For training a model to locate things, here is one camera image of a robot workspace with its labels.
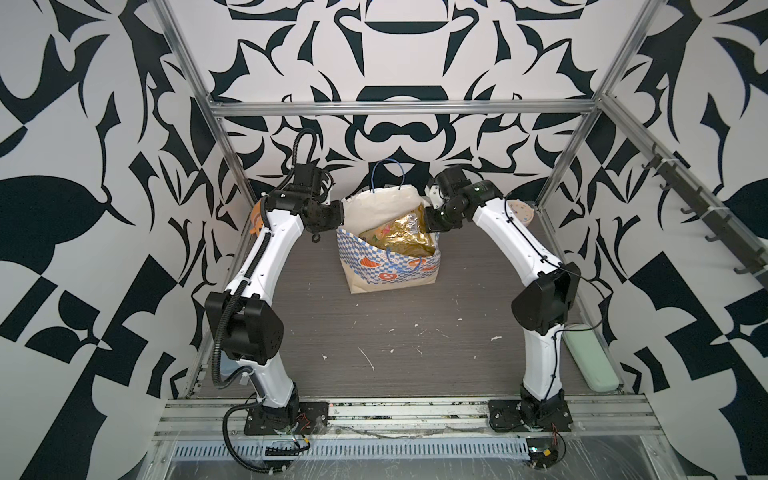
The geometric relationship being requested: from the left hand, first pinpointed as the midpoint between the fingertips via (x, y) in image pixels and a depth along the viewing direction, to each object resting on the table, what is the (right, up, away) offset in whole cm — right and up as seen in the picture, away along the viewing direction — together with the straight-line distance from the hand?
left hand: (337, 213), depth 84 cm
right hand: (+24, -2, +3) cm, 25 cm away
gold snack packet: (+19, -6, +5) cm, 21 cm away
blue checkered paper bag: (+9, -15, -3) cm, 17 cm away
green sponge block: (+68, -39, -3) cm, 79 cm away
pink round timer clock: (+66, +3, +32) cm, 73 cm away
